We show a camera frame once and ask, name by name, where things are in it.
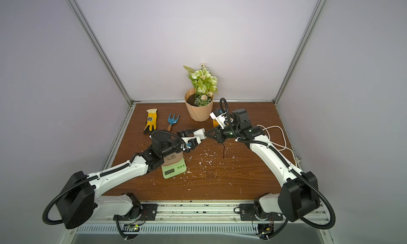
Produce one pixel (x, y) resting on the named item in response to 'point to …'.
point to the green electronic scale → (169, 171)
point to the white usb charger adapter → (201, 133)
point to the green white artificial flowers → (205, 84)
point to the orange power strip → (215, 123)
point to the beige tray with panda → (173, 158)
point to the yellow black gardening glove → (151, 120)
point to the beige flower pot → (198, 113)
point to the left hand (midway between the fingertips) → (199, 132)
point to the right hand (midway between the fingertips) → (207, 133)
